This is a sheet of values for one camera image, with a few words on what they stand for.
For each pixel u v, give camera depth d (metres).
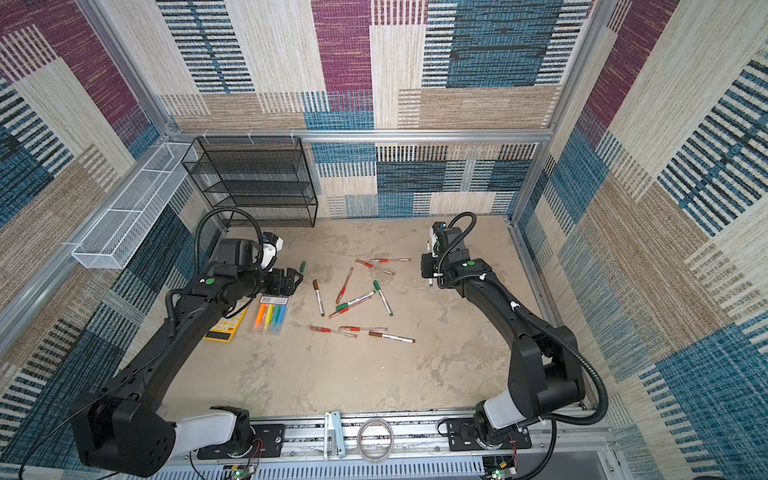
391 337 0.89
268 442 0.73
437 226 0.78
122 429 0.39
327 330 0.92
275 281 0.71
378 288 1.02
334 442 0.71
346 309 0.97
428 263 0.79
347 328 0.92
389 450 0.71
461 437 0.73
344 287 1.02
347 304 0.97
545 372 0.43
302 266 1.07
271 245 0.71
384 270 1.05
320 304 0.97
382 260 1.09
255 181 1.11
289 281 0.73
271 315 0.94
